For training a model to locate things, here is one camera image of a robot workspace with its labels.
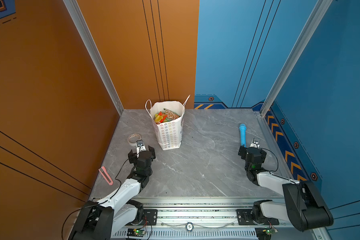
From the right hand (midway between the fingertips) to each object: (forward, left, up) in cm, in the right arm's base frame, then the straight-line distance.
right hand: (250, 147), depth 90 cm
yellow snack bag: (+13, +56, +13) cm, 59 cm away
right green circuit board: (-42, +2, -11) cm, 43 cm away
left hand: (-3, +65, +5) cm, 65 cm away
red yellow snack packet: (+11, +52, +15) cm, 55 cm away
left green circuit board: (-41, +63, -9) cm, 76 cm away
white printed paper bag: (+4, +49, +8) cm, 50 cm away
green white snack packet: (+16, +48, +12) cm, 52 cm away
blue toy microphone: (+18, -2, -5) cm, 19 cm away
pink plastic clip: (-12, +88, -7) cm, 89 cm away
